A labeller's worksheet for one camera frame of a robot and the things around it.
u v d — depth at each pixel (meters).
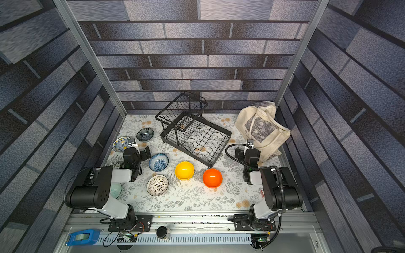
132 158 0.74
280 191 0.42
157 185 0.85
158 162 0.93
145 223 0.74
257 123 0.98
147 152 0.88
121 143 1.00
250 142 0.81
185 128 0.81
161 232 0.63
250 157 0.71
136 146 0.84
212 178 0.86
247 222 0.74
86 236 0.67
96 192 0.45
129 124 1.14
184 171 0.89
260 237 0.71
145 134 1.06
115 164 0.90
